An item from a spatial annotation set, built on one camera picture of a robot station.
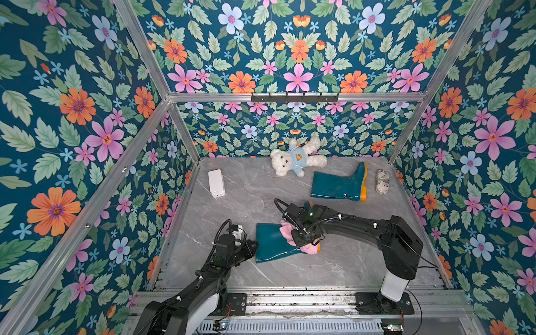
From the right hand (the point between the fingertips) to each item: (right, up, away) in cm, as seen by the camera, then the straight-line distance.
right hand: (302, 236), depth 85 cm
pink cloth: (-6, +4, -2) cm, 8 cm away
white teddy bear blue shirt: (0, +35, +25) cm, 43 cm away
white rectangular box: (-42, +21, +20) cm, 51 cm away
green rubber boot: (-13, -4, +1) cm, 13 cm away
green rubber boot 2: (+26, +20, +16) cm, 37 cm away
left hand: (-17, -3, +1) cm, 18 cm away
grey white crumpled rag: (+43, +22, +20) cm, 52 cm away
